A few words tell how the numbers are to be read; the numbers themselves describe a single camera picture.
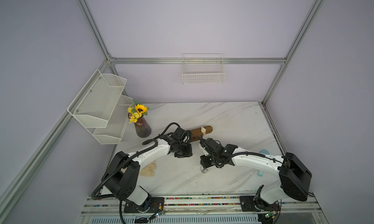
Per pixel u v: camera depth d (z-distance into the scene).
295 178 0.43
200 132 0.93
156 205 0.73
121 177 0.43
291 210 0.73
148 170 0.85
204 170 0.80
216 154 0.64
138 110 0.84
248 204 0.74
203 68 0.94
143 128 0.96
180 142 0.70
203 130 0.93
